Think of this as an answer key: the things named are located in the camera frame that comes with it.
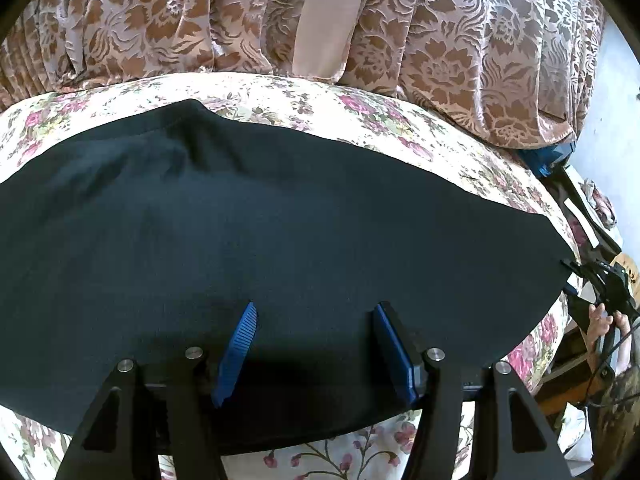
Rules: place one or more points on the brown cardboard box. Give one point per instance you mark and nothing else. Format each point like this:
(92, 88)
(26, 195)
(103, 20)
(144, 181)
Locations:
(631, 272)

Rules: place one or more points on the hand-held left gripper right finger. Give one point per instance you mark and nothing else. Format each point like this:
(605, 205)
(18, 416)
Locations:
(395, 355)

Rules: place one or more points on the black stand with white labels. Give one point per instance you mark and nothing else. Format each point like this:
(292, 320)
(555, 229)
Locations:
(580, 205)

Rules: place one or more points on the wooden furniture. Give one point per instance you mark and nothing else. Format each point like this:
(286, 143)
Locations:
(562, 375)

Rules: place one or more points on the blue plastic object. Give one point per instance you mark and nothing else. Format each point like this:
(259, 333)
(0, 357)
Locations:
(545, 157)

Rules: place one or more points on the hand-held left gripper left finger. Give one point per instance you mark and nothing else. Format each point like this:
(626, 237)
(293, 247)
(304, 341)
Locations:
(235, 355)

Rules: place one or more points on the person's right forearm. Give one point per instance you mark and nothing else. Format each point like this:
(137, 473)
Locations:
(620, 415)

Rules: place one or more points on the brown floral curtain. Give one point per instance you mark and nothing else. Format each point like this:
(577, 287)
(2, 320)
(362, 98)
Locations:
(150, 25)
(475, 50)

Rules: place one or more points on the plain pink curtain band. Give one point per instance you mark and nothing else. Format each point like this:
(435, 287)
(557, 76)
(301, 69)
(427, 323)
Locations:
(325, 20)

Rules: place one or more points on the person's right hand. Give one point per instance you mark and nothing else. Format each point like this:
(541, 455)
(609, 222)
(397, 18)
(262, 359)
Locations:
(602, 327)

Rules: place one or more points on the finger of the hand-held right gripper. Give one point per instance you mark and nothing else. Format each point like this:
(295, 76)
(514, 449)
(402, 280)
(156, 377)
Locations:
(580, 267)
(572, 292)

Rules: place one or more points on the black pants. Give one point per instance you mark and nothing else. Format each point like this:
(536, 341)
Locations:
(250, 220)

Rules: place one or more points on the floral bedsheet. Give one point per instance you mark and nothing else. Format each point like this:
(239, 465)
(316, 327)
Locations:
(350, 105)

